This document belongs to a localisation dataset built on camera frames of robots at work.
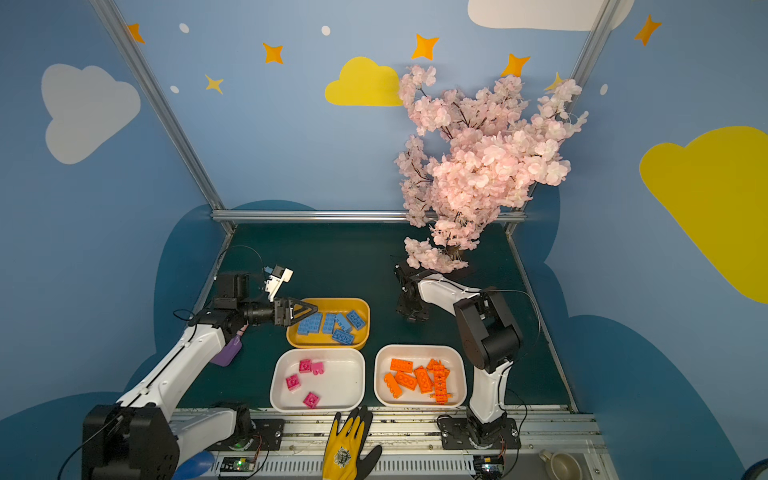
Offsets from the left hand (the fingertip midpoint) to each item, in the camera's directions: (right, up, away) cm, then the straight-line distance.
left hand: (310, 307), depth 78 cm
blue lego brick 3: (+10, -7, +17) cm, 21 cm away
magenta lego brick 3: (0, -25, 0) cm, 25 cm away
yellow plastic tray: (+6, -12, +13) cm, 18 cm away
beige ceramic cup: (+63, -36, -8) cm, 73 cm away
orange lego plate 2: (+31, -22, +4) cm, 38 cm away
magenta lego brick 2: (0, -19, +7) cm, 20 cm away
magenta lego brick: (-3, -18, +6) cm, 19 cm away
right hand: (+28, -4, +19) cm, 34 cm away
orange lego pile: (+35, -20, +5) cm, 41 cm away
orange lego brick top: (+26, -22, +5) cm, 34 cm away
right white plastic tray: (+39, -15, +6) cm, 42 cm away
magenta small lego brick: (-6, -22, +4) cm, 23 cm away
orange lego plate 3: (+33, -18, +6) cm, 38 cm away
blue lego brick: (+2, -8, +15) cm, 17 cm away
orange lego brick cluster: (+22, -22, +2) cm, 31 cm away
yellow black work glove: (+10, -34, -8) cm, 37 cm away
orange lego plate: (+26, -19, +8) cm, 33 cm away
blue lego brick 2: (+6, -7, +15) cm, 18 cm away
